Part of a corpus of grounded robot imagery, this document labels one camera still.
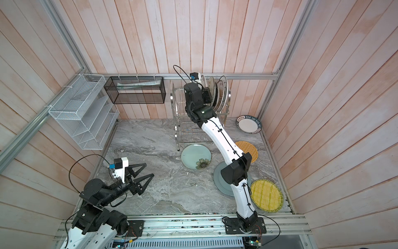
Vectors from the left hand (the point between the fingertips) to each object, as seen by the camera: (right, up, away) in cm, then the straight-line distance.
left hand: (150, 172), depth 64 cm
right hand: (+24, +39, +12) cm, 47 cm away
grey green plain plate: (+34, -12, +23) cm, 43 cm away
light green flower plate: (+20, +1, +34) cm, 40 cm away
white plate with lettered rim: (+61, +24, +53) cm, 84 cm away
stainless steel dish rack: (+13, +18, +44) cm, 49 cm away
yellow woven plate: (+59, -18, +19) cm, 64 cm away
